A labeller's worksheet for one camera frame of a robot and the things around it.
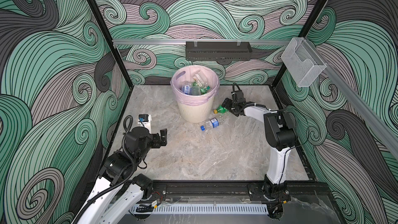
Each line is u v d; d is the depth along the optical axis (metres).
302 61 0.79
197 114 0.90
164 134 0.61
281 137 0.53
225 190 0.76
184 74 0.94
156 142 0.59
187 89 0.88
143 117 0.57
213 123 0.93
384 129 0.51
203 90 0.95
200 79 0.94
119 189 0.45
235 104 0.80
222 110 1.02
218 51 0.97
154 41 1.97
